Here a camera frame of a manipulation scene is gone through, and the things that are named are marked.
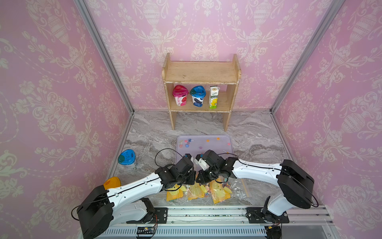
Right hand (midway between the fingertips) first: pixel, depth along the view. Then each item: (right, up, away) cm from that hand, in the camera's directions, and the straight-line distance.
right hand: (196, 181), depth 79 cm
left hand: (0, +1, 0) cm, 1 cm away
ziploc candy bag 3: (+23, -4, +1) cm, 23 cm away
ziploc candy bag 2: (0, -5, -1) cm, 5 cm away
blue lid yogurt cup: (+1, +49, +9) cm, 50 cm away
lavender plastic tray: (+1, +17, +21) cm, 27 cm away
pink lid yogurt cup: (-10, +49, +8) cm, 51 cm away
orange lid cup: (-44, +1, -3) cm, 44 cm away
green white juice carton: (+10, +47, +7) cm, 48 cm away
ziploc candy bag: (-12, -7, -1) cm, 14 cm away
